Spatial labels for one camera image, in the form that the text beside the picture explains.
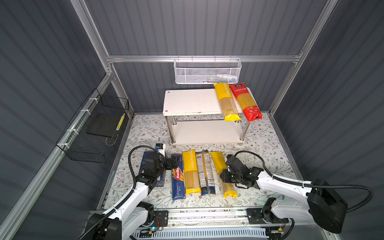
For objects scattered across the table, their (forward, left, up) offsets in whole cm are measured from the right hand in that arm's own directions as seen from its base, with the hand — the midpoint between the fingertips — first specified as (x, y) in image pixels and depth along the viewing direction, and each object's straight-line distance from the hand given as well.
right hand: (222, 176), depth 85 cm
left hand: (+9, +29, +8) cm, 31 cm away
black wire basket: (+11, +66, +27) cm, 72 cm away
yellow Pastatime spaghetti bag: (+2, +18, 0) cm, 18 cm away
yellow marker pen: (+21, +55, +26) cm, 64 cm away
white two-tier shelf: (+50, +17, -3) cm, 53 cm away
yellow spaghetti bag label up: (+6, +1, +3) cm, 7 cm away
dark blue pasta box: (-5, +34, +5) cm, 35 cm away
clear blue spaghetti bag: (-4, +9, 0) cm, 10 cm away
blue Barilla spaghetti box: (-3, +25, +2) cm, 25 cm away
